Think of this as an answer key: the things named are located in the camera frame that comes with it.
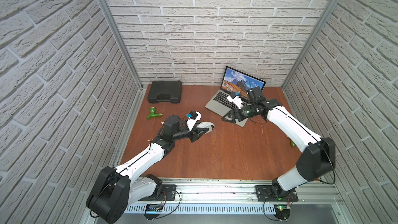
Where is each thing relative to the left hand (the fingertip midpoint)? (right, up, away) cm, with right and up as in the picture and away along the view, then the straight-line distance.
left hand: (207, 126), depth 76 cm
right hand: (+11, +4, +3) cm, 12 cm away
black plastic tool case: (-30, +20, +34) cm, 49 cm away
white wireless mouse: (+1, +1, -2) cm, 3 cm away
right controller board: (+35, -39, -6) cm, 53 cm away
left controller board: (-26, -40, -5) cm, 48 cm away
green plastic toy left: (-37, +4, +27) cm, 46 cm away
